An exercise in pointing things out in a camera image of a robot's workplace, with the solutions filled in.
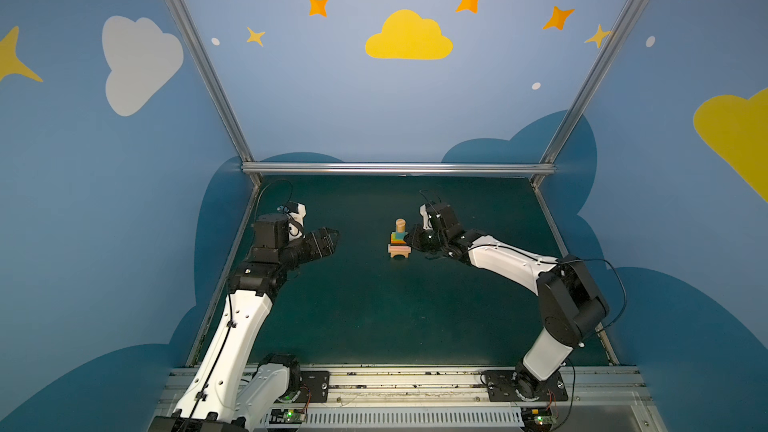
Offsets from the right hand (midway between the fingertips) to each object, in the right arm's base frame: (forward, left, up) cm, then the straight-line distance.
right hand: (404, 234), depth 89 cm
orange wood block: (-1, +2, -3) cm, 4 cm away
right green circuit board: (-43, -34, -14) cm, 57 cm away
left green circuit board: (-46, +27, -12) cm, 55 cm away
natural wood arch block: (0, -1, -12) cm, 12 cm away
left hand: (-9, +19, +11) cm, 24 cm away
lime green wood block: (+1, +3, -3) cm, 5 cm away
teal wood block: (0, +1, -1) cm, 2 cm away
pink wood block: (-2, +1, -5) cm, 6 cm away
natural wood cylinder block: (+2, +1, +2) cm, 3 cm away
